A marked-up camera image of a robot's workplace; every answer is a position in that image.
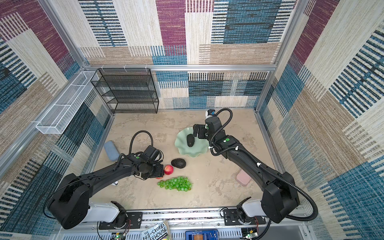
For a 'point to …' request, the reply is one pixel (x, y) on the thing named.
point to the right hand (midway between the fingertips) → (201, 128)
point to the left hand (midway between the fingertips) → (160, 171)
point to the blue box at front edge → (203, 234)
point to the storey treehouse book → (157, 232)
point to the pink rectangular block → (243, 178)
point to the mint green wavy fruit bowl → (199, 147)
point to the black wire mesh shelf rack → (127, 90)
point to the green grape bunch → (180, 183)
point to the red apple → (168, 169)
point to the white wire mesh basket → (56, 120)
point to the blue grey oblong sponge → (111, 150)
